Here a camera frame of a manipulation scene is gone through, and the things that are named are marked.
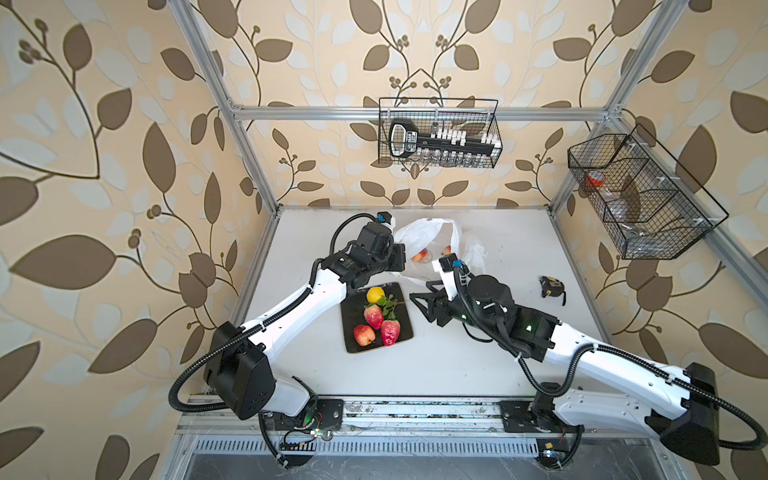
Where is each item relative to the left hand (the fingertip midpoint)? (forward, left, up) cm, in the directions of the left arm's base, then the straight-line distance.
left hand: (408, 249), depth 79 cm
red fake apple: (0, -3, -3) cm, 4 cm away
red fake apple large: (-17, +12, -19) cm, 28 cm away
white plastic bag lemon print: (+6, -6, -3) cm, 9 cm away
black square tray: (-8, +17, -24) cm, 30 cm away
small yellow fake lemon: (-3, +10, -19) cm, 22 cm away
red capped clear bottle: (+24, -56, +6) cm, 61 cm away
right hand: (-13, -3, +1) cm, 14 cm away
